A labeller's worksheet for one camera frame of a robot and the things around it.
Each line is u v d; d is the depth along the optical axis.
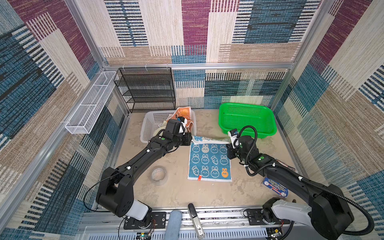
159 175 0.88
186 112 1.05
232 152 0.74
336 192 0.42
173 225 0.69
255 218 0.73
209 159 0.94
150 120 1.07
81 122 0.70
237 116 1.10
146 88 1.08
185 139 0.74
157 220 0.73
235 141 0.73
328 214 0.40
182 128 0.67
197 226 0.69
